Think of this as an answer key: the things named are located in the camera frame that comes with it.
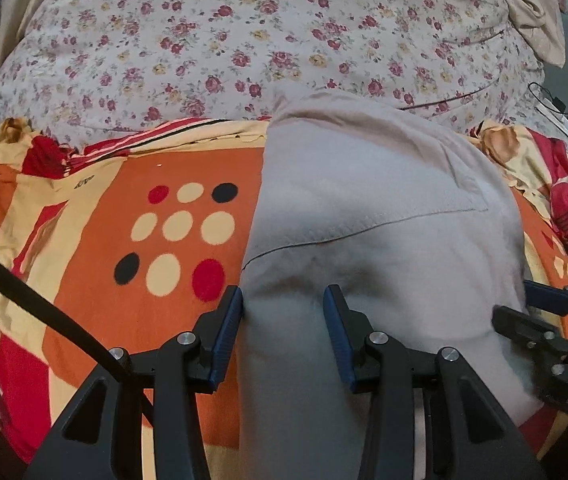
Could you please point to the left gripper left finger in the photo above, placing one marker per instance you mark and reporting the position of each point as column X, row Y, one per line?
column 98, row 435

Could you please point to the beige jacket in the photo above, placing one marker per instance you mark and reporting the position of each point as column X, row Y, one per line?
column 419, row 231

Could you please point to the beige cloth bag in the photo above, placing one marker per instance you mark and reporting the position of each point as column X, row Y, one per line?
column 540, row 23

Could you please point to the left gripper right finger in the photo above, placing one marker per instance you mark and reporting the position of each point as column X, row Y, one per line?
column 468, row 435

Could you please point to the floral quilt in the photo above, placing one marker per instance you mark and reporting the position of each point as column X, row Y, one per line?
column 87, row 70

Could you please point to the red orange fleece blanket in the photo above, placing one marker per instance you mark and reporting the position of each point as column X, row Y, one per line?
column 135, row 237

